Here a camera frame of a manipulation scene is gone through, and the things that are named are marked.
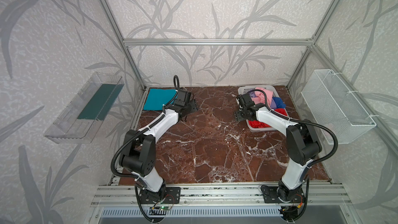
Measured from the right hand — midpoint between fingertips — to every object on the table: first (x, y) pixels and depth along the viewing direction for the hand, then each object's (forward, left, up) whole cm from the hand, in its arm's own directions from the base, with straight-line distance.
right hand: (241, 109), depth 97 cm
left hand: (+1, +29, +8) cm, 30 cm away
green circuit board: (-51, +41, -7) cm, 66 cm away
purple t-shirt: (+4, -22, -1) cm, 22 cm away
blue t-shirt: (+4, -25, +1) cm, 25 cm away
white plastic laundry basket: (+17, -6, 0) cm, 18 cm away
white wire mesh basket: (-22, -34, +27) cm, 48 cm away
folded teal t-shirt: (+16, +60, -8) cm, 63 cm away
